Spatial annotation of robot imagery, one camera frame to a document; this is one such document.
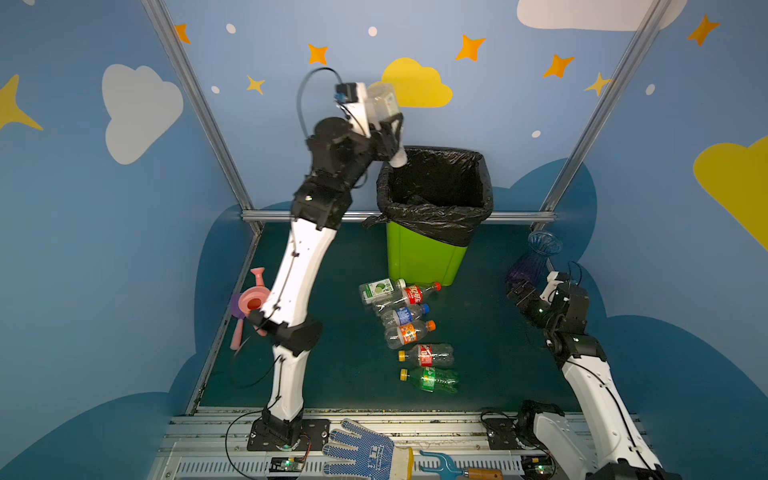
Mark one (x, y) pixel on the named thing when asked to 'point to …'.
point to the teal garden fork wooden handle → (448, 471)
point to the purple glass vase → (542, 245)
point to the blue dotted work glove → (375, 457)
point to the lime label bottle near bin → (380, 291)
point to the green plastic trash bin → (420, 259)
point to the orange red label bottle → (407, 333)
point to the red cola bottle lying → (413, 294)
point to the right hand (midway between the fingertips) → (516, 285)
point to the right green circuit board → (537, 465)
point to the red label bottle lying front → (430, 355)
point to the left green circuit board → (286, 464)
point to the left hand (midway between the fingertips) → (392, 114)
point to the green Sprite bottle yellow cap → (432, 379)
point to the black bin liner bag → (440, 195)
